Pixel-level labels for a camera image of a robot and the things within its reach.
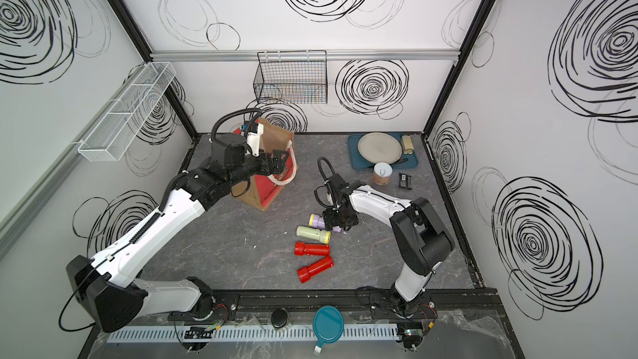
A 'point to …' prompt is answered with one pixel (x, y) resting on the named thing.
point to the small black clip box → (404, 180)
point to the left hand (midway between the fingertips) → (276, 152)
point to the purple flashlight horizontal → (318, 221)
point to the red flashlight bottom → (320, 265)
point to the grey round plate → (380, 148)
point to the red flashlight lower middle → (302, 248)
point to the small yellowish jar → (408, 147)
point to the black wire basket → (298, 76)
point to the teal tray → (404, 161)
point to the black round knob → (279, 317)
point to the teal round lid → (327, 324)
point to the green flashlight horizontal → (322, 235)
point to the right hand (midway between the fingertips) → (334, 226)
